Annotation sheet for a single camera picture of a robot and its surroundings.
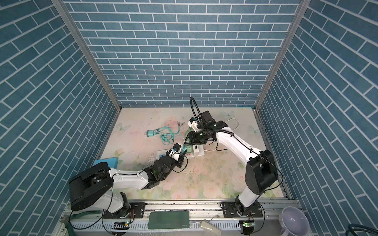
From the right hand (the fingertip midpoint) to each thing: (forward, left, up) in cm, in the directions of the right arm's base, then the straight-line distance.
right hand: (185, 140), depth 81 cm
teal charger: (+14, +28, -15) cm, 34 cm away
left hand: (-3, +1, -5) cm, 6 cm away
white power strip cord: (+33, -31, -17) cm, 49 cm away
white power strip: (+1, -3, -12) cm, 13 cm away
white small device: (-37, -15, -16) cm, 43 cm away
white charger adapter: (0, -5, -9) cm, 10 cm away
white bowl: (-31, -55, -17) cm, 66 cm away
